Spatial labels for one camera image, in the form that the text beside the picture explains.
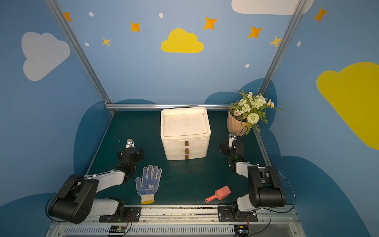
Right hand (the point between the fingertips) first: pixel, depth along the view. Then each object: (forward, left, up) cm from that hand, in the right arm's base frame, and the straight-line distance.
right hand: (232, 141), depth 95 cm
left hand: (-10, +64, +1) cm, 65 cm away
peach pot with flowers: (+8, -6, +20) cm, 23 cm away
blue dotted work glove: (-26, +49, -7) cm, 56 cm away
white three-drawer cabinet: (-7, +30, +16) cm, 35 cm away
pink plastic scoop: (-32, +9, -5) cm, 34 cm away
